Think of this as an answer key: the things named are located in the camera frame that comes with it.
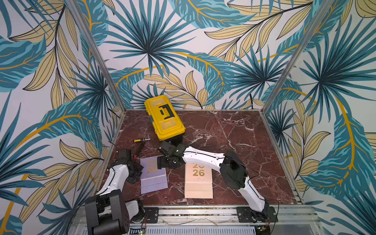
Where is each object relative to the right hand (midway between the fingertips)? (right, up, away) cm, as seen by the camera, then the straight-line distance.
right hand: (162, 165), depth 86 cm
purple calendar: (-6, -8, -1) cm, 10 cm away
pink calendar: (+21, -7, -6) cm, 23 cm away
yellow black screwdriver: (-18, +14, +14) cm, 27 cm away
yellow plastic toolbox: (+2, +25, +4) cm, 25 cm away
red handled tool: (-19, +4, +6) cm, 20 cm away
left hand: (-12, -5, -1) cm, 13 cm away
